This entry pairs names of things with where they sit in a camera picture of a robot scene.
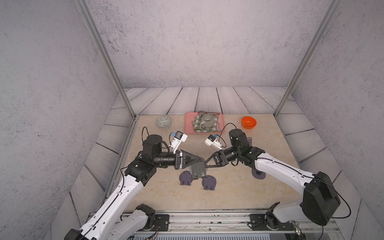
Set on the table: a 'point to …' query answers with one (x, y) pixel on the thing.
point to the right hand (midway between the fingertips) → (206, 167)
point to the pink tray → (189, 127)
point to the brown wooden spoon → (203, 112)
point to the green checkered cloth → (197, 126)
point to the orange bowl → (248, 122)
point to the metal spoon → (219, 129)
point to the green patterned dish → (163, 122)
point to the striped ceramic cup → (207, 120)
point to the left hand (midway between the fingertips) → (198, 162)
